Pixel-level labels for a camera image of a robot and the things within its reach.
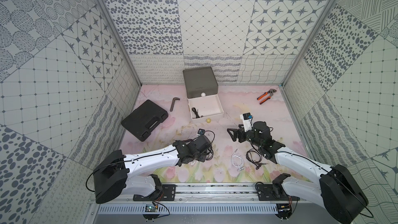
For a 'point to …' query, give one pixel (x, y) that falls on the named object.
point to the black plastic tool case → (141, 121)
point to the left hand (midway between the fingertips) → (205, 149)
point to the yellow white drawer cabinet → (202, 88)
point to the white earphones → (238, 160)
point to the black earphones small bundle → (196, 114)
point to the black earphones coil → (257, 164)
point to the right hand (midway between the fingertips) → (234, 129)
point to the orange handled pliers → (270, 92)
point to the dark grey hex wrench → (173, 102)
